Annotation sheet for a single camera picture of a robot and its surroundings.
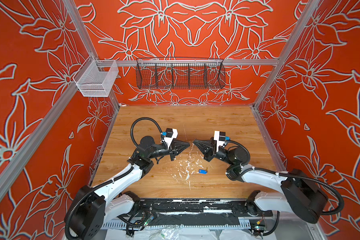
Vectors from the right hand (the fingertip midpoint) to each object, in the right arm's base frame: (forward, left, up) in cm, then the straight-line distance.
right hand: (193, 144), depth 65 cm
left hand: (+1, +2, -2) cm, 3 cm away
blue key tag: (-2, -7, -29) cm, 30 cm away
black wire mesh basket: (+53, +5, +2) cm, 53 cm away
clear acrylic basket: (+48, +59, +3) cm, 76 cm away
